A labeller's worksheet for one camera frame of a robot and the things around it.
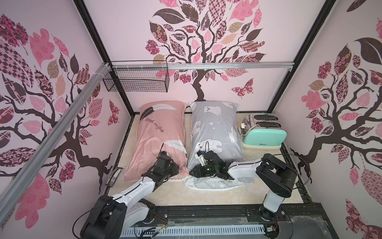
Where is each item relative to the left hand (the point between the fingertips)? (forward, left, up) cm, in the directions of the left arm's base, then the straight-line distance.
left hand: (176, 170), depth 88 cm
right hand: (-3, -8, +4) cm, 9 cm away
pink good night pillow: (+23, +10, +14) cm, 29 cm away
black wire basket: (+50, +26, +33) cm, 66 cm away
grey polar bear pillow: (+22, -24, +15) cm, 36 cm away
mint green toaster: (+19, -52, +16) cm, 58 cm away
